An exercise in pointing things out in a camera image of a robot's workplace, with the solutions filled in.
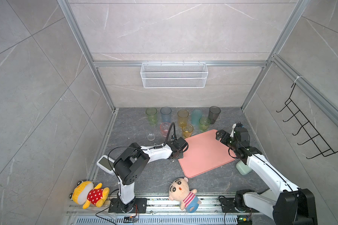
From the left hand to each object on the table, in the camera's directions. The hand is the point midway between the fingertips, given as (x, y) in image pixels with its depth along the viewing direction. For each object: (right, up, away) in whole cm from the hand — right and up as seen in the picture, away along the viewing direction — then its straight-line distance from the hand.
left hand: (178, 151), depth 93 cm
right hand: (+27, +13, -7) cm, 30 cm away
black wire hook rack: (+61, +12, -28) cm, 68 cm away
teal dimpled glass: (+15, +25, +14) cm, 33 cm away
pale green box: (+38, -8, -11) cm, 40 cm away
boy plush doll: (-1, -15, -23) cm, 27 cm away
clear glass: (-20, +9, +10) cm, 24 cm away
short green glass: (+21, +19, +14) cm, 31 cm away
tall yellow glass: (+3, +25, +5) cm, 25 cm away
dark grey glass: (+27, +27, +8) cm, 39 cm away
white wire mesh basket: (-2, +54, +8) cm, 55 cm away
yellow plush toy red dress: (-50, -17, -21) cm, 57 cm away
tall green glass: (-19, +26, +5) cm, 33 cm away
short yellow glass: (+7, +14, +10) cm, 18 cm away
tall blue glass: (-9, +27, +7) cm, 29 cm away
